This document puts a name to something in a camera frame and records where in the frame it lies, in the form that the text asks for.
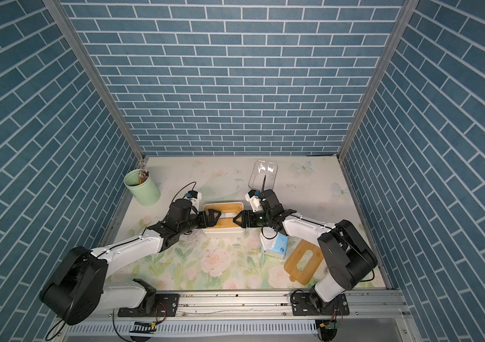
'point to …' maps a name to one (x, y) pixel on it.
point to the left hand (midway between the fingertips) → (218, 215)
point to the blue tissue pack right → (276, 247)
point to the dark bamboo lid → (305, 275)
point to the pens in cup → (142, 176)
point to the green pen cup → (146, 192)
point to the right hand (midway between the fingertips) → (240, 220)
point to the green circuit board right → (332, 325)
